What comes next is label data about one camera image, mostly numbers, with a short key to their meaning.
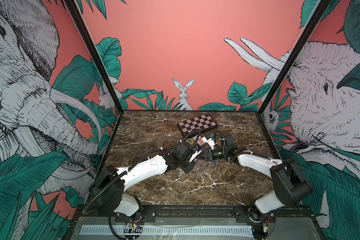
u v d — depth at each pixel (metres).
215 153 0.77
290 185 0.45
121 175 0.44
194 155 0.73
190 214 0.75
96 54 0.86
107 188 0.39
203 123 1.11
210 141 0.80
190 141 1.03
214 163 0.92
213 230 0.70
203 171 0.89
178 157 0.62
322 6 0.69
